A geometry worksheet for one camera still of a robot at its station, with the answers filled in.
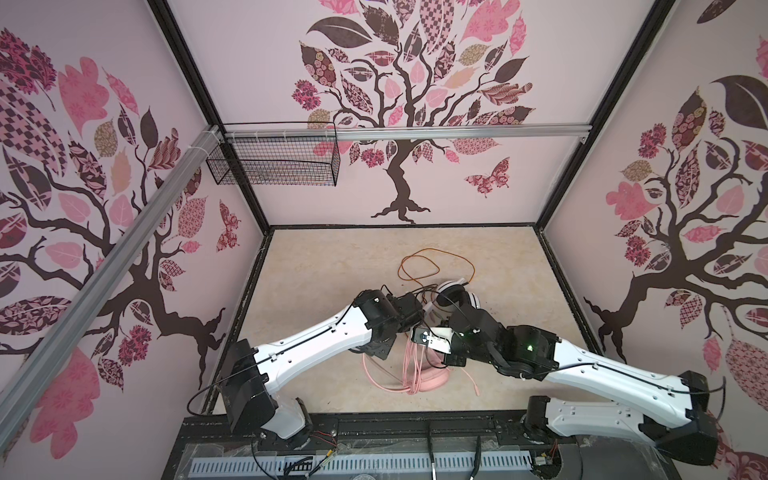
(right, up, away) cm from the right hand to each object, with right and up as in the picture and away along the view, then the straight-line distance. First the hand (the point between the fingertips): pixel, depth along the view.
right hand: (430, 326), depth 70 cm
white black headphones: (+9, +4, +22) cm, 24 cm away
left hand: (-16, -6, +3) cm, 17 cm away
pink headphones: (-2, -10, 0) cm, 10 cm away
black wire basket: (-46, +50, +25) cm, 72 cm away
